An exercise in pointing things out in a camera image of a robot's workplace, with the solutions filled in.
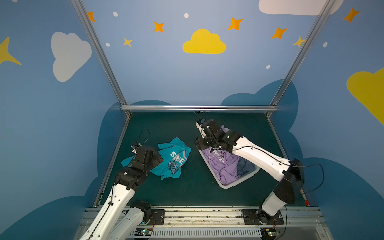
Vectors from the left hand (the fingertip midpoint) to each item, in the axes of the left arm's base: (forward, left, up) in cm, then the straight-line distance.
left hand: (156, 157), depth 76 cm
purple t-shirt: (+1, -36, -9) cm, 37 cm away
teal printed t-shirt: (+8, -8, -12) cm, 16 cm away
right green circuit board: (-30, -57, -18) cm, 67 cm away
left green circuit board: (-31, +5, -19) cm, 36 cm away
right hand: (+10, -23, +3) cm, 25 cm away
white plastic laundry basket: (-9, -43, -9) cm, 45 cm away
